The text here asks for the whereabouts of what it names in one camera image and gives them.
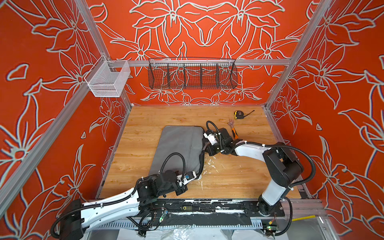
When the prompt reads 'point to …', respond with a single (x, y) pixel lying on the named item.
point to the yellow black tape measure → (240, 114)
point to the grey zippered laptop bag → (187, 140)
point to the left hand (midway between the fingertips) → (192, 177)
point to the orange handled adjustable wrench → (235, 135)
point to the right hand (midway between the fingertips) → (205, 147)
